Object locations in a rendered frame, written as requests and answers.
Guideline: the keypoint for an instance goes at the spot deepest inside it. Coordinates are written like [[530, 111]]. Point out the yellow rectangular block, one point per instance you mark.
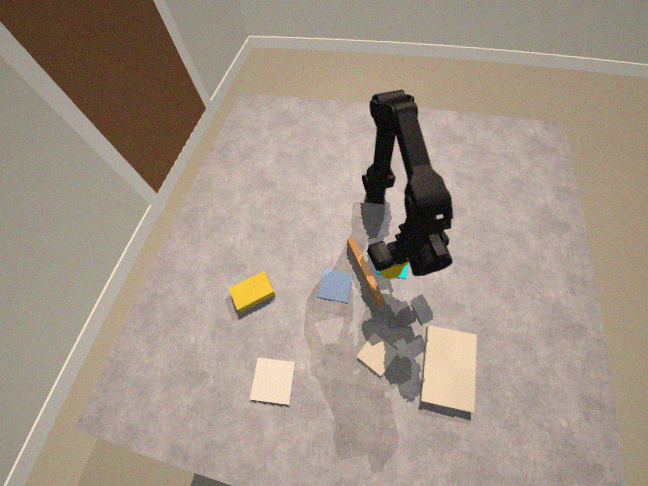
[[252, 291]]

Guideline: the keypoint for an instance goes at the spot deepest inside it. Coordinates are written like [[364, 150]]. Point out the olive-yellow cup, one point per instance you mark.
[[394, 271]]

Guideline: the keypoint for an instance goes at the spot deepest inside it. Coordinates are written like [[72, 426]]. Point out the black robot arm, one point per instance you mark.
[[426, 195]]

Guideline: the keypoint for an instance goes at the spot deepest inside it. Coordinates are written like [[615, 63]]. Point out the beige flat slab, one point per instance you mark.
[[272, 381]]

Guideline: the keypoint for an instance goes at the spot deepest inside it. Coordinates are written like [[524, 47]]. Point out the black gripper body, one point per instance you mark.
[[381, 254]]

